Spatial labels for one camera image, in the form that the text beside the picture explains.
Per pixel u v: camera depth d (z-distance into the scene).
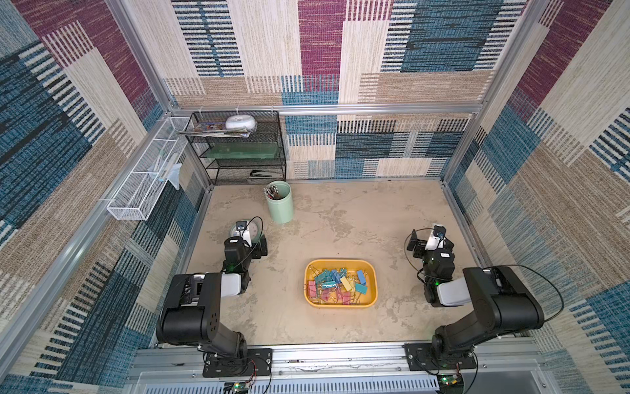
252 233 1.00
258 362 0.72
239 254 0.72
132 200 0.70
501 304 0.45
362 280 0.87
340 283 0.85
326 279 0.87
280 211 1.01
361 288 0.86
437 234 0.77
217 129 0.92
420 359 0.73
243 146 1.06
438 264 0.70
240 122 0.89
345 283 0.85
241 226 0.81
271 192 0.94
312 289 0.84
